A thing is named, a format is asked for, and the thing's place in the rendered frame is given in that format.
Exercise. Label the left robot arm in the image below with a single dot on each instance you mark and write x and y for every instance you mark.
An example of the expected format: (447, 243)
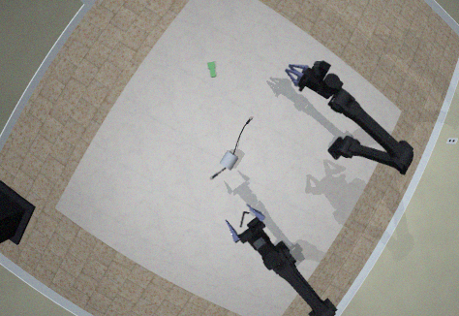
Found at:
(278, 261)

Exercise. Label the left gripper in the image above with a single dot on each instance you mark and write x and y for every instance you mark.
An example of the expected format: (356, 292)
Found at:
(254, 227)

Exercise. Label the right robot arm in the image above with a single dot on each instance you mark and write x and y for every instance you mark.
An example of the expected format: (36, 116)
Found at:
(345, 103)

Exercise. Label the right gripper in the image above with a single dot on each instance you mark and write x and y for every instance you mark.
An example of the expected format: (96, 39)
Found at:
(301, 77)

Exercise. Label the grey cylinder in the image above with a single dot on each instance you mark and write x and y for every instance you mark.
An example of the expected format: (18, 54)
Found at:
(229, 160)

